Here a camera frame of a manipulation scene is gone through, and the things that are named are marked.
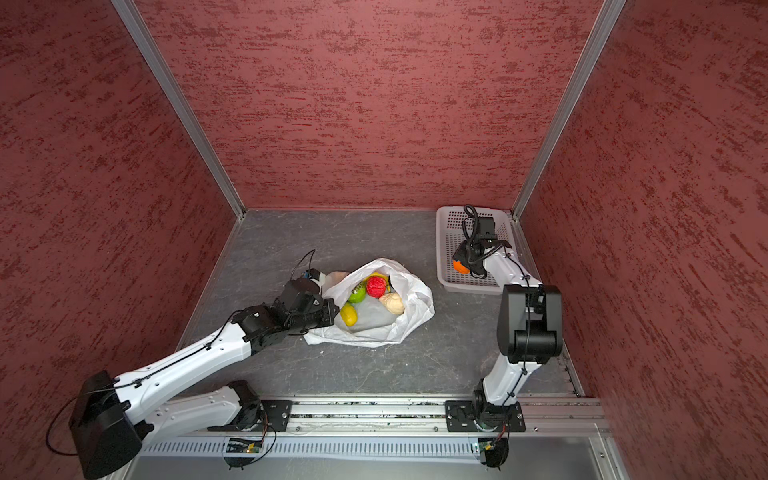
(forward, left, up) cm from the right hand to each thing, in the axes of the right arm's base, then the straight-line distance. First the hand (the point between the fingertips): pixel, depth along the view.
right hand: (459, 261), depth 96 cm
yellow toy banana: (-3, +27, -2) cm, 27 cm away
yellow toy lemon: (-16, +36, -4) cm, 39 cm away
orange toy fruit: (-4, +1, +3) cm, 5 cm away
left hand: (-20, +37, +4) cm, 42 cm away
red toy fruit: (-7, +28, -2) cm, 29 cm away
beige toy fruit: (-13, +22, -3) cm, 26 cm away
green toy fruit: (-10, +33, -2) cm, 35 cm away
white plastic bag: (-18, +28, -7) cm, 34 cm away
